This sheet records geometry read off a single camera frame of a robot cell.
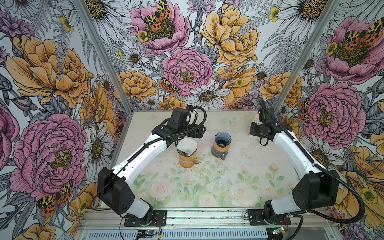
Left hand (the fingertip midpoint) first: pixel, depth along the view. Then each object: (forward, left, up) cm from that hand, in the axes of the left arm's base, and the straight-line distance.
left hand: (196, 132), depth 79 cm
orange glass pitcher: (-7, +4, -23) cm, 24 cm away
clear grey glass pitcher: (-2, -14, -20) cm, 24 cm away
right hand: (+2, -33, -5) cm, 33 cm away
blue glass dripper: (+4, -16, -13) cm, 21 cm away
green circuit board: (-41, +23, -24) cm, 53 cm away
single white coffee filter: (-4, +4, -7) cm, 9 cm away
